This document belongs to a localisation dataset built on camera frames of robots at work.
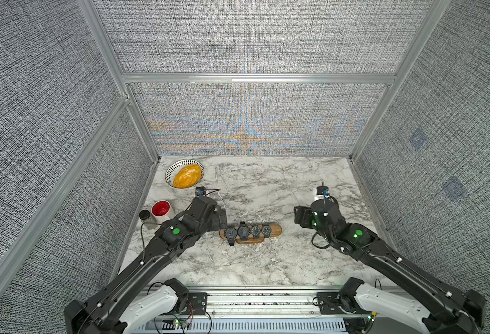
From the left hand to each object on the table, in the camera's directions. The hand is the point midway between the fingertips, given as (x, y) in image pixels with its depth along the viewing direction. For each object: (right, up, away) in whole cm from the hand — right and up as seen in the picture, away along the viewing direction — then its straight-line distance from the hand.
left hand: (218, 213), depth 75 cm
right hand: (+31, +3, +1) cm, 31 cm away
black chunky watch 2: (+9, -8, +6) cm, 14 cm away
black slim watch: (+14, -9, +7) cm, 18 cm away
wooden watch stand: (+1, -9, +8) cm, 12 cm away
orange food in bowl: (-19, +14, +27) cm, 36 cm away
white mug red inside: (-28, -2, +19) cm, 34 cm away
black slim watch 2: (+18, -8, +8) cm, 21 cm away
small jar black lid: (-34, -3, +15) cm, 37 cm away
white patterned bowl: (-29, +17, +36) cm, 50 cm away
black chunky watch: (+4, -10, +6) cm, 12 cm away
